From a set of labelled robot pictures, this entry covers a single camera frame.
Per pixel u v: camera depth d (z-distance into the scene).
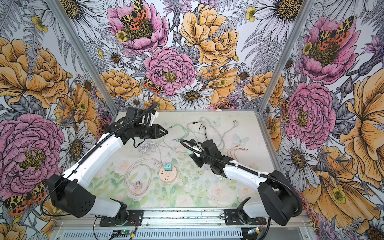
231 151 1.00
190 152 0.83
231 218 0.74
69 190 0.40
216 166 0.63
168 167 0.85
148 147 0.99
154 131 0.68
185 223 0.73
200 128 1.11
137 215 0.76
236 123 1.12
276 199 0.43
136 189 0.83
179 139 1.05
